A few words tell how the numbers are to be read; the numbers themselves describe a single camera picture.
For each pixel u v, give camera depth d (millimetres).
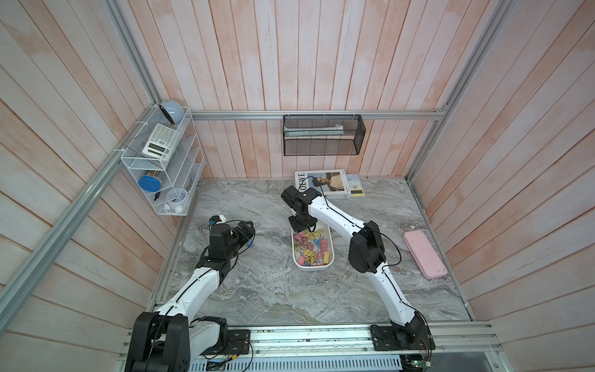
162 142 768
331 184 1139
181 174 820
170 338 403
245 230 779
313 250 908
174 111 820
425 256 936
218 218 777
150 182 758
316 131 886
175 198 900
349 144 1042
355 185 1171
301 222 837
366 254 598
